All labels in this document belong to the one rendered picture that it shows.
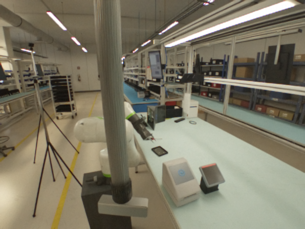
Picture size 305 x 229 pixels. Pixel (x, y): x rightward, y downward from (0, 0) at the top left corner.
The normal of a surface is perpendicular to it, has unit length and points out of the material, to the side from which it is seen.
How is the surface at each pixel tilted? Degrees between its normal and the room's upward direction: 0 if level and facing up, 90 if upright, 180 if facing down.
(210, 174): 32
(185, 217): 0
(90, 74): 90
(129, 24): 90
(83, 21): 90
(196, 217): 0
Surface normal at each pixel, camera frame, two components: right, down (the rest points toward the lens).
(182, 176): 0.18, -0.69
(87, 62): 0.31, 0.28
